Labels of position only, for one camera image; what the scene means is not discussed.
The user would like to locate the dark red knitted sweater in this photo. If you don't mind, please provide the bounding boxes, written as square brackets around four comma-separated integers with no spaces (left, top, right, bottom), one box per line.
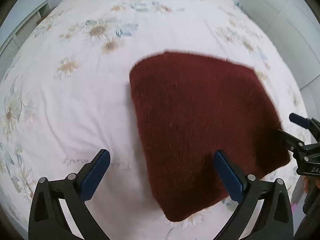
[130,52,290,222]

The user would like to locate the white ribbed wardrobe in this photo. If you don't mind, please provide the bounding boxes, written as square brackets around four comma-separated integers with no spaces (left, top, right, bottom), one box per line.
[240,0,319,117]

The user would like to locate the white floral bed duvet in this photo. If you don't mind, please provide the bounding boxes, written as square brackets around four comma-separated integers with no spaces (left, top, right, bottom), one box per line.
[1,0,312,239]

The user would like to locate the white radiator cover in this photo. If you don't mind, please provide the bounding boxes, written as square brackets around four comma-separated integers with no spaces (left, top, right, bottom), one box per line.
[1,0,50,80]

